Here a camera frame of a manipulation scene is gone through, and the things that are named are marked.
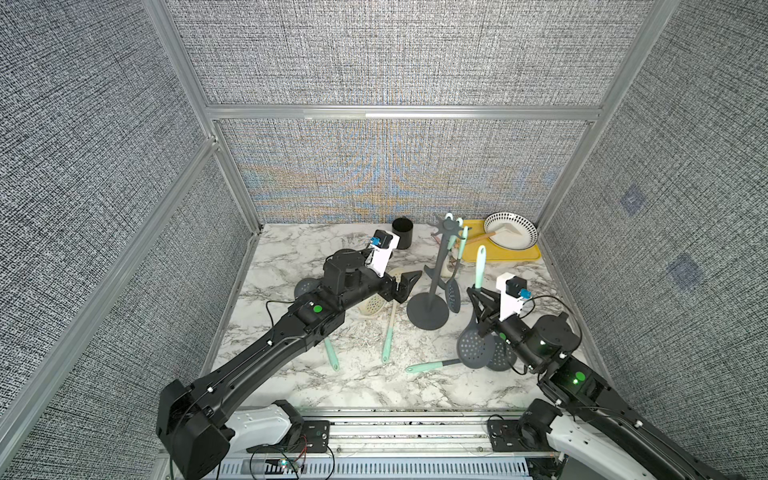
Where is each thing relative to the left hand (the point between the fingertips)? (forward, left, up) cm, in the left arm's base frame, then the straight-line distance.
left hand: (412, 261), depth 68 cm
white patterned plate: (+41, -48, -30) cm, 70 cm away
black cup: (+33, -2, -23) cm, 40 cm away
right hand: (-6, -13, -1) cm, 15 cm away
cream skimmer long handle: (+6, -11, -9) cm, 15 cm away
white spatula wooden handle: (+35, -40, -28) cm, 61 cm away
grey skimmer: (-15, -15, -17) cm, 28 cm away
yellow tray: (+41, -33, -33) cm, 62 cm away
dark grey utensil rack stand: (+3, -8, -30) cm, 31 cm away
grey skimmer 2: (+6, -14, -21) cm, 26 cm away
